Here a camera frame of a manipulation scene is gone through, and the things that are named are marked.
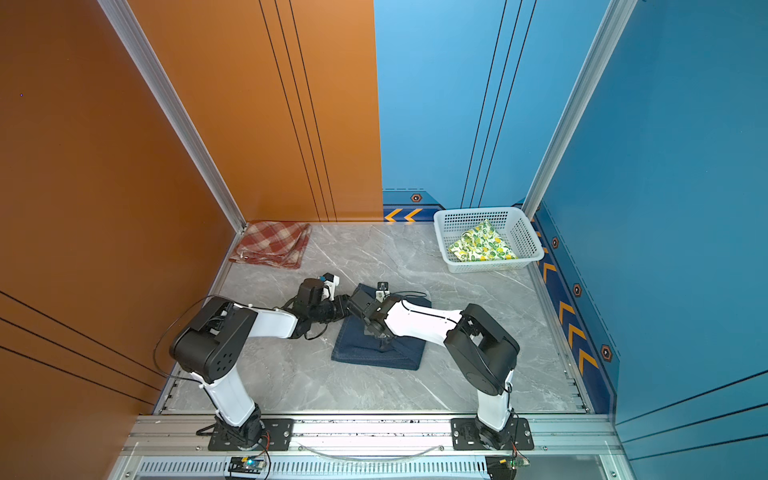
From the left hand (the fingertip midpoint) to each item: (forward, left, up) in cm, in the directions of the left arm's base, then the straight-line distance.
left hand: (359, 305), depth 95 cm
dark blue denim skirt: (-13, 0, 0) cm, 13 cm away
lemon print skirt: (+23, -42, +5) cm, 48 cm away
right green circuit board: (-41, -38, -3) cm, 56 cm away
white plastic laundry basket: (+35, -56, +3) cm, 66 cm away
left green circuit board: (-42, +23, -4) cm, 48 cm away
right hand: (-7, -6, 0) cm, 9 cm away
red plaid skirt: (+24, +32, +1) cm, 40 cm away
